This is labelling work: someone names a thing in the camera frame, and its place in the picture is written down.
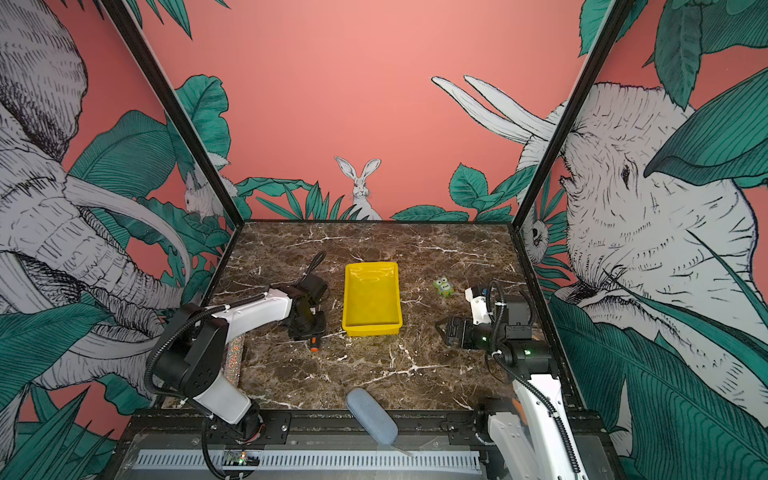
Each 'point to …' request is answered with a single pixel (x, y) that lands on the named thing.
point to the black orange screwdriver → (314, 344)
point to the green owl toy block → (444, 286)
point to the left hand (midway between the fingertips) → (320, 330)
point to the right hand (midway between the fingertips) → (449, 322)
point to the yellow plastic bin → (372, 300)
